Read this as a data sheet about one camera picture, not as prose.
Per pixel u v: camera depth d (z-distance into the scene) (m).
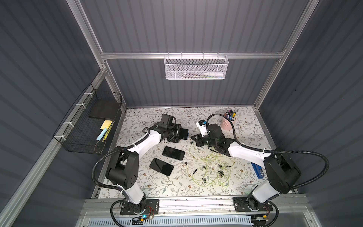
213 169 0.87
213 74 0.89
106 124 0.76
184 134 0.87
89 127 0.73
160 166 1.19
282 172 0.45
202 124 0.77
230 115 0.97
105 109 0.78
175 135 0.77
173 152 1.15
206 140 0.75
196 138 0.77
